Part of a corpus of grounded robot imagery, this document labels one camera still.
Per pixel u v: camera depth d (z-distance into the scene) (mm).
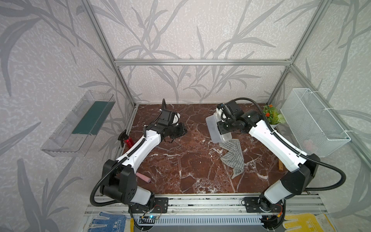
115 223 684
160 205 734
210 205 753
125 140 853
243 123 515
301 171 402
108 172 398
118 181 412
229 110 585
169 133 693
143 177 819
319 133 616
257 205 719
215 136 824
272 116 921
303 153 426
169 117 657
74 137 636
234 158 889
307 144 735
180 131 736
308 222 690
